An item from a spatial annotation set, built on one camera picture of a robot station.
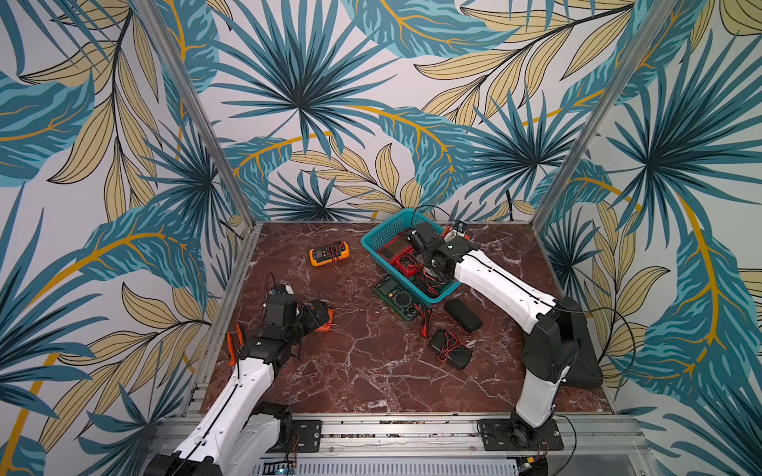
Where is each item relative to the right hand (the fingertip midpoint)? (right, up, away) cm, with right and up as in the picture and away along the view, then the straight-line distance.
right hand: (438, 256), depth 86 cm
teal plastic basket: (-9, +12, +24) cm, 29 cm away
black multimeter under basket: (+8, -18, +6) cm, 20 cm away
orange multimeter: (-32, -15, -12) cm, 38 cm away
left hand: (-35, -16, -3) cm, 39 cm away
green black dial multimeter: (-11, -14, +11) cm, 20 cm away
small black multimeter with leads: (+3, -26, -2) cm, 26 cm away
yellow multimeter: (-35, +1, +19) cm, 40 cm away
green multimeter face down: (-2, -9, +10) cm, 13 cm away
